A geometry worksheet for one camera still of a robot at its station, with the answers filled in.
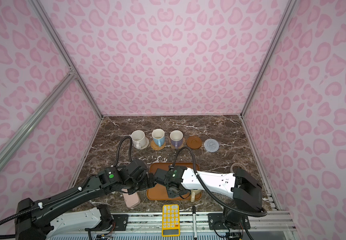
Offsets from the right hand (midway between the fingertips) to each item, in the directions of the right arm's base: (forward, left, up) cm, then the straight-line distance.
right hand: (175, 193), depth 75 cm
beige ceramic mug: (+1, -9, -1) cm, 9 cm away
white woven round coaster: (+33, +21, -7) cm, 40 cm away
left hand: (+3, +11, +5) cm, 13 cm away
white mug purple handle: (+37, +1, -5) cm, 37 cm away
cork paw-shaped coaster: (+29, -1, -3) cm, 29 cm away
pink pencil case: (-3, +23, -5) cm, 24 cm away
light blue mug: (+36, +13, -1) cm, 38 cm away
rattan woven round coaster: (+31, +15, -7) cm, 35 cm away
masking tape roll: (+20, -37, -7) cm, 43 cm away
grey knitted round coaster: (+33, -23, -7) cm, 41 cm away
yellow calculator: (-11, +2, -6) cm, 13 cm away
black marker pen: (-11, -9, -6) cm, 16 cm away
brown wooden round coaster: (+36, -11, -8) cm, 39 cm away
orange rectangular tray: (+2, +9, -6) cm, 11 cm away
